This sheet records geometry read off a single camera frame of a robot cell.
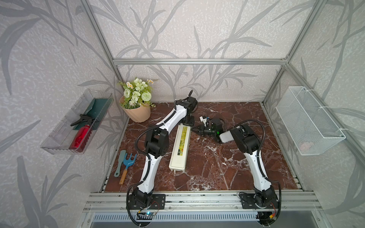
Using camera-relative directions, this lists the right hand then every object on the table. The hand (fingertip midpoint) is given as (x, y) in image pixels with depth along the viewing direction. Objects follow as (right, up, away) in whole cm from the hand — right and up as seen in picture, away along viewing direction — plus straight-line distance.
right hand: (190, 130), depth 99 cm
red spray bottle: (-45, +2, -40) cm, 61 cm away
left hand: (-2, +4, -2) cm, 5 cm away
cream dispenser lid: (-7, -12, -16) cm, 21 cm away
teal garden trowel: (-44, -17, -10) cm, 48 cm away
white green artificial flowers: (-33, +24, -12) cm, 42 cm away
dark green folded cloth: (-48, +12, -28) cm, 57 cm away
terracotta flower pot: (-36, +11, -2) cm, 37 cm away
